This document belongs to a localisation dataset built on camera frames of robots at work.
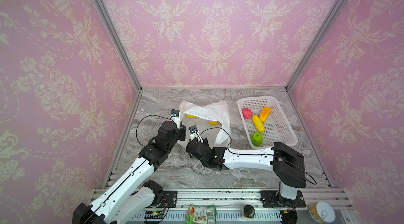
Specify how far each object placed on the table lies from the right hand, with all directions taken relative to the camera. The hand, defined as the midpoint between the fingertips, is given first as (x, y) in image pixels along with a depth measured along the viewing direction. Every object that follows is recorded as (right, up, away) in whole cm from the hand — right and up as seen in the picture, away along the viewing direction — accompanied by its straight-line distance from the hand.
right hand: (191, 139), depth 81 cm
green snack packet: (+8, -30, -12) cm, 33 cm away
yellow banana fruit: (0, +13, -6) cm, 14 cm away
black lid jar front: (+27, -29, -12) cm, 41 cm away
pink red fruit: (+34, +13, +18) cm, 41 cm away
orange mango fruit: (+46, +12, +21) cm, 52 cm away
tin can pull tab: (+57, -27, -15) cm, 64 cm away
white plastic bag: (+13, +3, -7) cm, 15 cm away
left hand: (-4, +9, -3) cm, 10 cm away
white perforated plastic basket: (+52, +1, +15) cm, 54 cm away
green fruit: (+36, -1, +7) cm, 37 cm away
